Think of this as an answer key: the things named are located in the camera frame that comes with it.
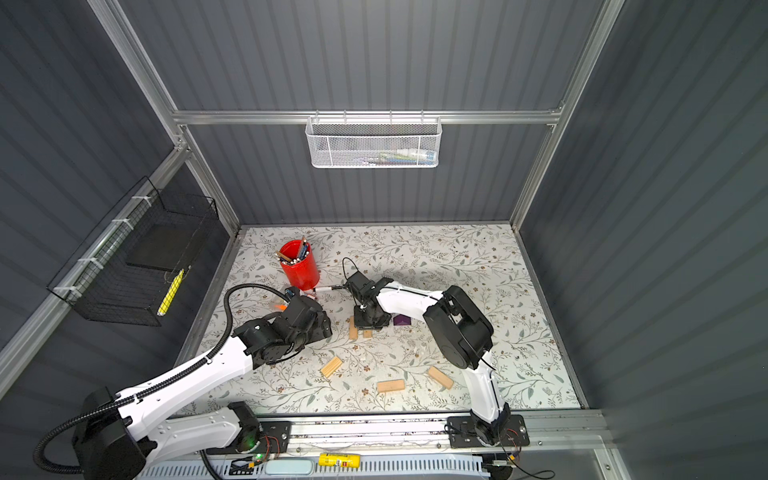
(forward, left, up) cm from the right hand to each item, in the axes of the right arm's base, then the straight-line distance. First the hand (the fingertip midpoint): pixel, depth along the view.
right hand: (365, 328), depth 93 cm
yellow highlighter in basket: (-5, +42, +29) cm, 52 cm away
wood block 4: (-15, -22, 0) cm, 27 cm away
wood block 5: (-2, -1, +1) cm, 3 cm away
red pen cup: (+14, +20, +15) cm, 28 cm away
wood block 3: (-17, -8, +1) cm, 19 cm away
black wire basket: (+1, +55, +30) cm, 63 cm away
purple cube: (+1, -11, +3) cm, 12 cm away
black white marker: (+14, +14, +1) cm, 20 cm away
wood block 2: (-2, +4, +2) cm, 4 cm away
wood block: (-13, +10, +1) cm, 16 cm away
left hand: (-5, +11, +13) cm, 17 cm away
